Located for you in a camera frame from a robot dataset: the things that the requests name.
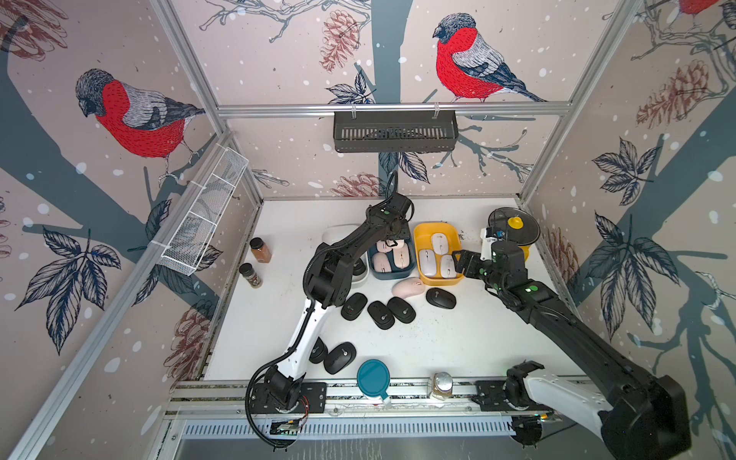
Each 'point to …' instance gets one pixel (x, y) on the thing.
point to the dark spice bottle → (246, 270)
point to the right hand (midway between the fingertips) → (464, 250)
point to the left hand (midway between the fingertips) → (405, 228)
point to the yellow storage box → (424, 234)
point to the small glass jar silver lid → (443, 384)
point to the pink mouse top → (408, 287)
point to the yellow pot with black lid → (517, 225)
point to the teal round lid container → (373, 378)
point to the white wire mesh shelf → (197, 223)
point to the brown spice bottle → (260, 250)
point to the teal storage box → (396, 273)
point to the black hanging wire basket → (390, 134)
